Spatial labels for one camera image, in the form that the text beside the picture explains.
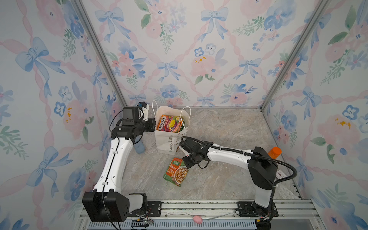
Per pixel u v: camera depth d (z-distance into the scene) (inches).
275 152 33.0
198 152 25.2
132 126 22.0
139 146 37.2
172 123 32.3
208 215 29.0
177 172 33.2
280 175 33.0
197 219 27.7
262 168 18.4
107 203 14.9
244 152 19.8
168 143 34.1
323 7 27.1
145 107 26.9
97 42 32.0
